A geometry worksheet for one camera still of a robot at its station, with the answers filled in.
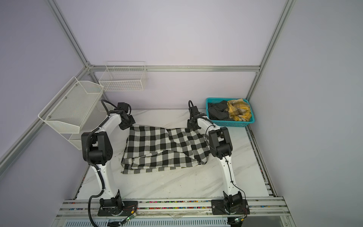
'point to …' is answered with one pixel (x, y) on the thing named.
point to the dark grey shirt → (217, 110)
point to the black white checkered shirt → (151, 149)
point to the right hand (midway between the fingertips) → (190, 125)
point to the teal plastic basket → (228, 123)
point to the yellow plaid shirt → (239, 109)
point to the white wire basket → (124, 76)
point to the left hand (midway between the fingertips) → (130, 124)
